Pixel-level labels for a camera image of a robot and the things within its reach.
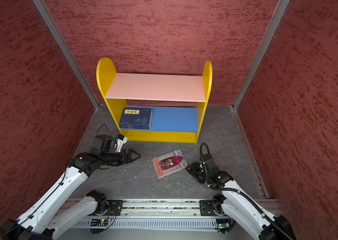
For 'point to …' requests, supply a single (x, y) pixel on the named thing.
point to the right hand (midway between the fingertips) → (186, 174)
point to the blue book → (136, 118)
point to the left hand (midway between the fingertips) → (135, 161)
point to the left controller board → (98, 222)
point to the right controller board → (223, 224)
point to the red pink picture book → (169, 163)
